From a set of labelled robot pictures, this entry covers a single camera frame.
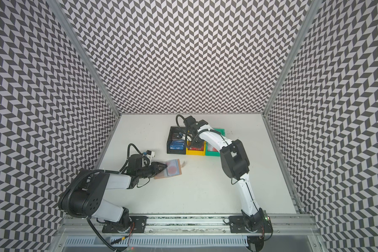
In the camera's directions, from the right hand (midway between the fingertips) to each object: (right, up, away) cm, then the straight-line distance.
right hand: (201, 141), depth 97 cm
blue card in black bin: (-15, -2, 0) cm, 15 cm away
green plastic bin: (+6, -5, 0) cm, 8 cm away
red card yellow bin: (-1, -5, +2) cm, 5 cm away
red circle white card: (-17, -15, -6) cm, 23 cm away
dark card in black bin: (-18, +3, +7) cm, 19 cm away
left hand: (-20, -15, -7) cm, 26 cm away
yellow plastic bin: (-3, -6, -3) cm, 8 cm away
